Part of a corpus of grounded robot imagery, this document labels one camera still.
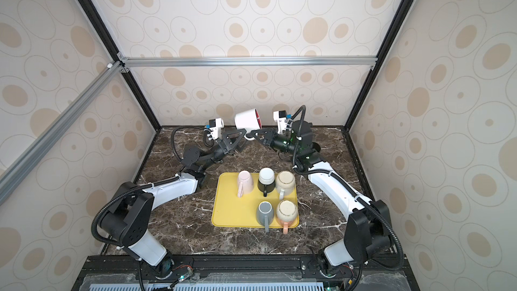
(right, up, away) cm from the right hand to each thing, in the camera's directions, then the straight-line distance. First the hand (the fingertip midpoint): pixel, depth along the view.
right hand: (252, 135), depth 71 cm
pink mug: (-4, -20, +16) cm, 26 cm away
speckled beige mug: (+14, -20, +15) cm, 29 cm away
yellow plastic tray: (-10, -32, +16) cm, 37 cm away
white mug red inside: (-1, +5, 0) cm, 5 cm away
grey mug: (+5, -30, +6) cm, 31 cm away
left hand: (0, -1, -6) cm, 6 cm away
